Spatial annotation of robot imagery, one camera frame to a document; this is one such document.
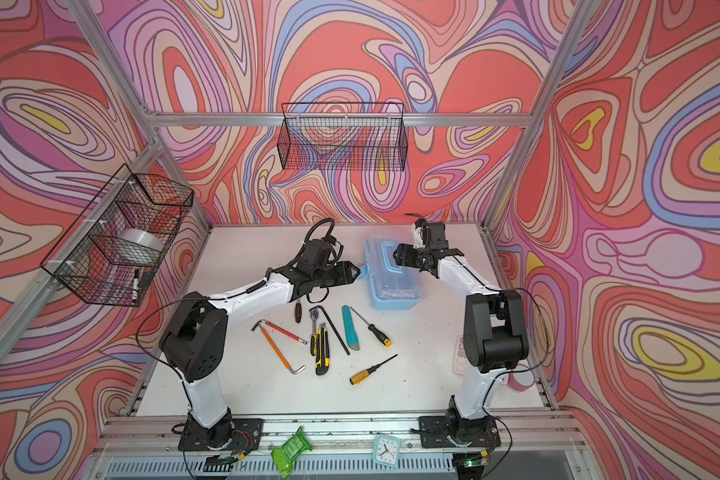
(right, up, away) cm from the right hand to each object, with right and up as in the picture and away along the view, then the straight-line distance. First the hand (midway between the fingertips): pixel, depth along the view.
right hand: (406, 260), depth 96 cm
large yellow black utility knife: (-25, -29, -12) cm, 40 cm away
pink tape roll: (+27, -31, -20) cm, 45 cm away
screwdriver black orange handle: (-9, -22, -6) cm, 25 cm away
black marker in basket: (-70, -7, -24) cm, 74 cm away
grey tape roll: (-69, +6, -22) cm, 73 cm away
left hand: (-15, -3, -6) cm, 17 cm away
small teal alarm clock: (-9, -45, -26) cm, 52 cm away
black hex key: (-23, -21, -4) cm, 32 cm away
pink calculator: (+14, -29, -12) cm, 34 cm away
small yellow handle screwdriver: (-13, -32, -14) cm, 37 cm away
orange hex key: (-39, -27, -8) cm, 49 cm away
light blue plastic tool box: (-5, -8, -7) cm, 12 cm away
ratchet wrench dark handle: (-35, -16, -1) cm, 39 cm away
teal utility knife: (-18, -22, -5) cm, 28 cm away
